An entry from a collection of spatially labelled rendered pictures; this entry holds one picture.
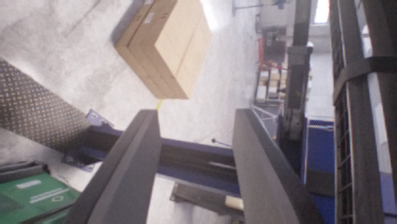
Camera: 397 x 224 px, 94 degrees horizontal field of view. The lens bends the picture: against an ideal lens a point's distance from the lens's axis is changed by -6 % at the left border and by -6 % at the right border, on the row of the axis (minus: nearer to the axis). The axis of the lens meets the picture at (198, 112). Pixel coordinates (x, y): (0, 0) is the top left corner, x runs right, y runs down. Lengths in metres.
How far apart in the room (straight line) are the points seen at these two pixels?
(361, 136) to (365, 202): 0.14
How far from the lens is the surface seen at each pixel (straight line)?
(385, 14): 0.82
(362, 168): 0.55
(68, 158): 1.77
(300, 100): 0.96
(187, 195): 3.24
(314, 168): 1.07
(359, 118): 0.60
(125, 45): 1.93
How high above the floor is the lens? 1.47
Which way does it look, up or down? 24 degrees down
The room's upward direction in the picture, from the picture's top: 95 degrees clockwise
